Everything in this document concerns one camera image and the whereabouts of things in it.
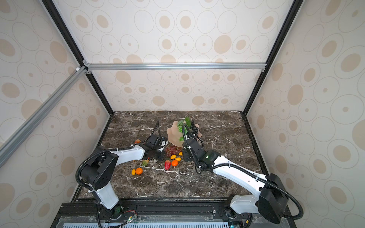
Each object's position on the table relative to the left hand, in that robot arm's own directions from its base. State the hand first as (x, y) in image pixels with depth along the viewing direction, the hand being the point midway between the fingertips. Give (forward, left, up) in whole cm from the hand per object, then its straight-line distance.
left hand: (169, 153), depth 93 cm
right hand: (-4, -12, +13) cm, 18 cm away
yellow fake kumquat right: (0, -8, -1) cm, 8 cm away
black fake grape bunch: (+17, -17, +4) cm, 24 cm away
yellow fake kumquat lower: (-3, -6, -1) cm, 7 cm away
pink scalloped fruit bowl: (+15, -2, 0) cm, 15 cm away
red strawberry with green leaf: (-6, +15, 0) cm, 16 cm away
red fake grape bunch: (+2, -2, 0) cm, 3 cm away
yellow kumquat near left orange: (-12, +21, 0) cm, 24 cm away
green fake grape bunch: (+22, -12, +7) cm, 26 cm away
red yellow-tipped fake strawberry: (+10, +23, -1) cm, 25 cm away
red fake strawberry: (-8, 0, 0) cm, 8 cm away
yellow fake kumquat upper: (-2, -3, -2) cm, 4 cm away
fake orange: (-6, -4, 0) cm, 8 cm away
